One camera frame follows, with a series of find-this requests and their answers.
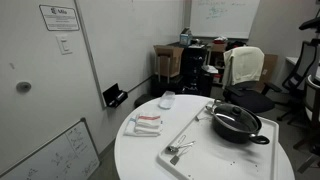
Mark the black pot with glass lid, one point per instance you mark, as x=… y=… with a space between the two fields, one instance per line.
x=236 y=110

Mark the round grey wall bumper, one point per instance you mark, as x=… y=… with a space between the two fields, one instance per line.
x=23 y=86

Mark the black mesh office chair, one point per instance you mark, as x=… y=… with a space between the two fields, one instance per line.
x=295 y=80

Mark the cream cloth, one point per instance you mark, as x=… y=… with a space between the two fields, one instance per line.
x=245 y=65

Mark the white wall sign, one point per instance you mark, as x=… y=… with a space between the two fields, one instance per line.
x=60 y=17

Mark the white papers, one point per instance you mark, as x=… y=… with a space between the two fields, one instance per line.
x=210 y=69

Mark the white desk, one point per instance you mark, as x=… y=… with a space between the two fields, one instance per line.
x=292 y=60

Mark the white plastic tray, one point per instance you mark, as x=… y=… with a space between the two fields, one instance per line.
x=213 y=156

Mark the blue tissue box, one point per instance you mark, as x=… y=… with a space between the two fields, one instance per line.
x=185 y=38

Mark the wooden shelf unit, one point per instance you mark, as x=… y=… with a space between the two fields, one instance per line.
x=218 y=48

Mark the folded white striped cloth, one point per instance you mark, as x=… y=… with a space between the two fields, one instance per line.
x=148 y=124

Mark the flat brown cardboard sheet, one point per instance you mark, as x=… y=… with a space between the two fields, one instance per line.
x=270 y=66

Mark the white light switch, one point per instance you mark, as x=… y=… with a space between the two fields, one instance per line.
x=64 y=44

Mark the black cooking pot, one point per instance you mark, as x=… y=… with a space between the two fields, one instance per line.
x=233 y=131

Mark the large wall whiteboard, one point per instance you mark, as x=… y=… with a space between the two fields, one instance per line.
x=133 y=40

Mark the red item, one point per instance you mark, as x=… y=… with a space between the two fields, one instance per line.
x=220 y=40

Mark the whiteboard with green writing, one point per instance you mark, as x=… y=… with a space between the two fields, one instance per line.
x=223 y=18

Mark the small leaning whiteboard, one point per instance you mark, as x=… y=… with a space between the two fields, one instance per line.
x=60 y=156

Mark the clear plastic container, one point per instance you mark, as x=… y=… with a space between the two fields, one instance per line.
x=166 y=100

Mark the black wall marker holder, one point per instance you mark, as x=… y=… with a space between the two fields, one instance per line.
x=113 y=95

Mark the open cardboard box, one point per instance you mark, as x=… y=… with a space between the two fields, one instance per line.
x=168 y=60

